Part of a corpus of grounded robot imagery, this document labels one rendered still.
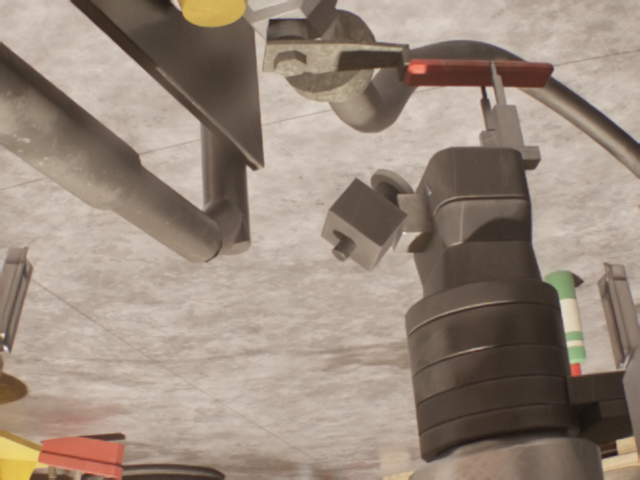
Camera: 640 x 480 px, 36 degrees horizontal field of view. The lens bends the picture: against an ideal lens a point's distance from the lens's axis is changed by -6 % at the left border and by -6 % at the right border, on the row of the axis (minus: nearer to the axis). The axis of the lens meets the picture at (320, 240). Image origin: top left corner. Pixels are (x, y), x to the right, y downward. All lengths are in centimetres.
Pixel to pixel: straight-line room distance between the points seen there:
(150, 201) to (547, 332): 19
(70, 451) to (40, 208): 174
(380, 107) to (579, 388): 26
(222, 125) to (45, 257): 145
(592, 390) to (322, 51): 22
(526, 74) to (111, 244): 143
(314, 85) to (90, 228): 128
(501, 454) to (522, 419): 2
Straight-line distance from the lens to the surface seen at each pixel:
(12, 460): 370
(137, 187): 45
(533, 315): 46
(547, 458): 43
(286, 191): 175
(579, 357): 224
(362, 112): 64
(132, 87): 144
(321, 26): 56
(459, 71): 54
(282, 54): 53
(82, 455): 339
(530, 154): 51
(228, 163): 57
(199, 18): 46
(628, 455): 428
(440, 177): 48
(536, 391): 45
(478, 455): 43
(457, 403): 45
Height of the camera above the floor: 77
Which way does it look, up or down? 23 degrees down
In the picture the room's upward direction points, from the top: 174 degrees clockwise
